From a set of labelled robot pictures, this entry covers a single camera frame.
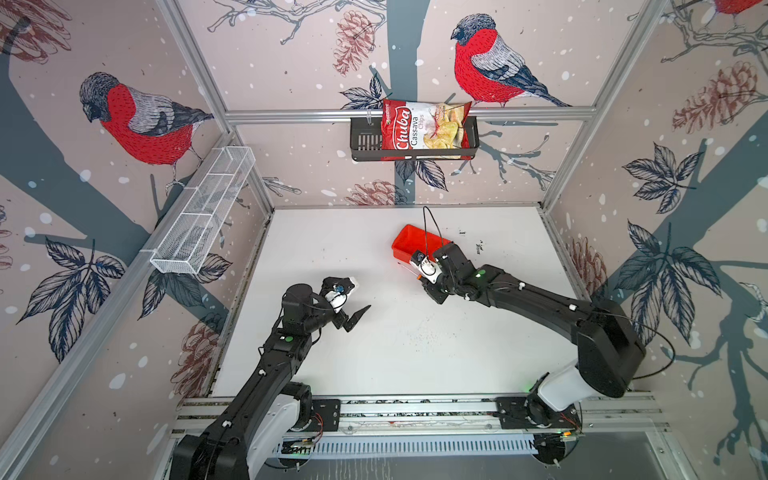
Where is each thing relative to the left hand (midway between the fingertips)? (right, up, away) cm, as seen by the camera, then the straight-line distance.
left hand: (354, 291), depth 79 cm
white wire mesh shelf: (-40, +14, -8) cm, 43 cm away
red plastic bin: (+18, +13, +30) cm, 37 cm away
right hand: (+20, 0, +7) cm, 21 cm away
